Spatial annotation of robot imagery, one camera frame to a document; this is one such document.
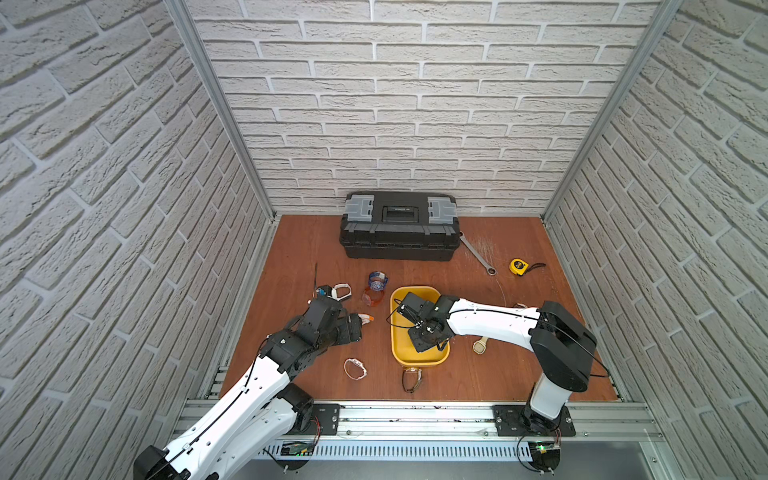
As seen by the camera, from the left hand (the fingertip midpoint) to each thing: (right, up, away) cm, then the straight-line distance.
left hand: (352, 319), depth 78 cm
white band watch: (-7, +4, +19) cm, 21 cm away
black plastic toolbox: (+13, +26, +15) cm, 33 cm away
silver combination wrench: (+46, +11, +25) cm, 53 cm away
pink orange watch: (+2, -3, +12) cm, 12 cm away
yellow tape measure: (+55, +12, +25) cm, 62 cm away
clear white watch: (+1, -13, +3) cm, 13 cm away
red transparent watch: (+4, +3, +16) cm, 17 cm away
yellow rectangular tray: (+14, -11, +7) cm, 19 cm away
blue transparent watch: (+6, +8, +17) cm, 20 cm away
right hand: (+20, -8, +8) cm, 23 cm away
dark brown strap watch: (+16, -17, +2) cm, 23 cm away
